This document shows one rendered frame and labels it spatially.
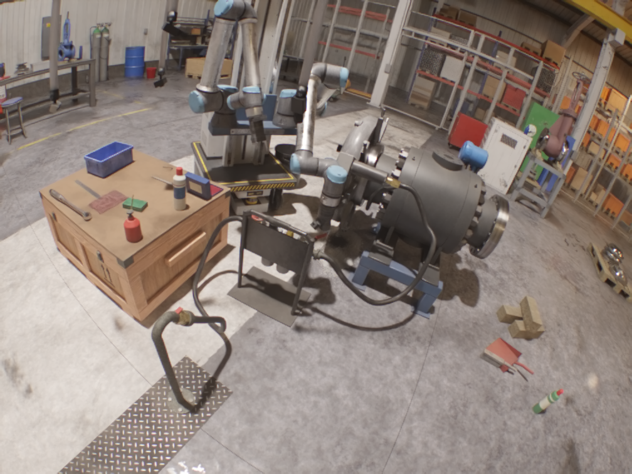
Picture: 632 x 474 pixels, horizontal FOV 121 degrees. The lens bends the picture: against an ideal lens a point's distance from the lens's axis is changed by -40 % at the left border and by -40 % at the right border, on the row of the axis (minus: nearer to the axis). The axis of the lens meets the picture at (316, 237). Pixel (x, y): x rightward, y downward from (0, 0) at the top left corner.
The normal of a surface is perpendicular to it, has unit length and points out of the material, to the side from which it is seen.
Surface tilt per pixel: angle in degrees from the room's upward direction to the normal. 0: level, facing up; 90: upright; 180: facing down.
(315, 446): 0
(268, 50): 90
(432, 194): 63
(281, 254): 90
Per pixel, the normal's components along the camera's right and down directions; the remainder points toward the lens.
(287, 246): -0.37, 0.48
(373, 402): 0.22, -0.79
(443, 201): -0.25, 0.10
